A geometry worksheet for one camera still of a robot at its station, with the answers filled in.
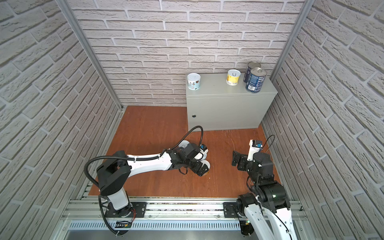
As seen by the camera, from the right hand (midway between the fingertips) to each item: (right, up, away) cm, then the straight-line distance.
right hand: (243, 152), depth 70 cm
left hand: (-18, -10, +13) cm, 24 cm away
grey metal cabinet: (-10, +24, +19) cm, 33 cm away
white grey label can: (-31, -1, +30) cm, 43 cm away
